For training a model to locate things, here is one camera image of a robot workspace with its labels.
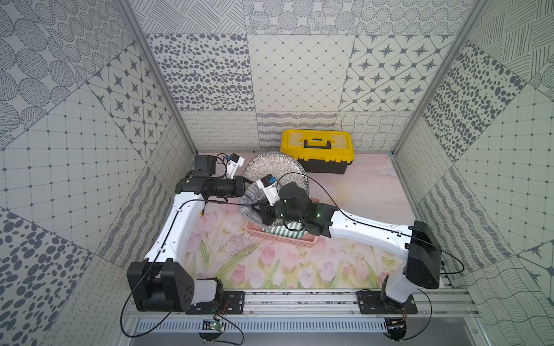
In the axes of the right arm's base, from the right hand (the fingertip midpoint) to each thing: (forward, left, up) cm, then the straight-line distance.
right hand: (254, 207), depth 72 cm
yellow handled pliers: (+10, +28, -22) cm, 37 cm away
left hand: (+8, 0, +3) cm, 9 cm away
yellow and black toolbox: (+35, -29, -8) cm, 46 cm away
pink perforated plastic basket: (-1, +1, -16) cm, 16 cm away
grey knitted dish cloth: (+1, 0, +7) cm, 7 cm away
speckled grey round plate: (+15, -10, +3) cm, 19 cm away
